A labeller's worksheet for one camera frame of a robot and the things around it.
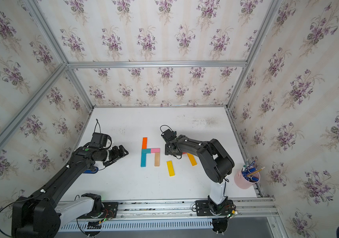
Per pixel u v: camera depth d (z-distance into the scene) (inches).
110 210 28.4
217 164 19.3
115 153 28.6
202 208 28.4
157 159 35.7
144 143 38.7
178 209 29.5
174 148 27.1
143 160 35.6
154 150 37.3
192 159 35.6
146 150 37.1
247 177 28.9
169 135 30.1
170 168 34.7
